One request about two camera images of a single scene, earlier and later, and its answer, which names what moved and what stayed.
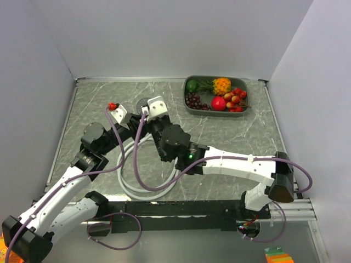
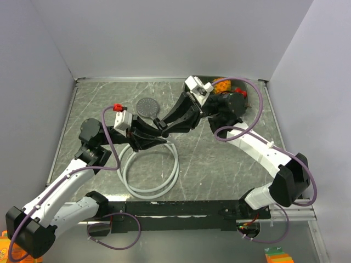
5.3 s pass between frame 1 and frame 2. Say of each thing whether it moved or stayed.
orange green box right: stayed
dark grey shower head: stayed
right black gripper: moved
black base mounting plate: stayed
